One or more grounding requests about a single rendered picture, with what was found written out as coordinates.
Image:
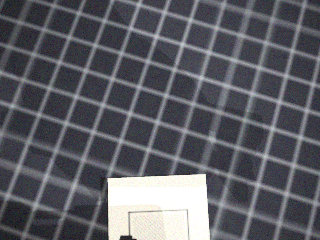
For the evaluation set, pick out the black work mat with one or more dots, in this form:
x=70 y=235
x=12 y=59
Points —
x=98 y=89

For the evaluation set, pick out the white rectangular plate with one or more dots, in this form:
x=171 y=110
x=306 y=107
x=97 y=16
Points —
x=158 y=207

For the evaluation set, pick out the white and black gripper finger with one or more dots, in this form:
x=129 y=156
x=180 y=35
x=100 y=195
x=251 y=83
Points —
x=126 y=237

